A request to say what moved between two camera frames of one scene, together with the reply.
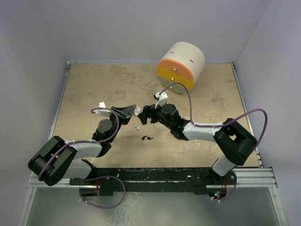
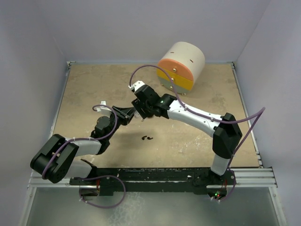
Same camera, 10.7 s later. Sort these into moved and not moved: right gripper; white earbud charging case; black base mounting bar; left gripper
Moved: right gripper
Not moved: white earbud charging case; left gripper; black base mounting bar
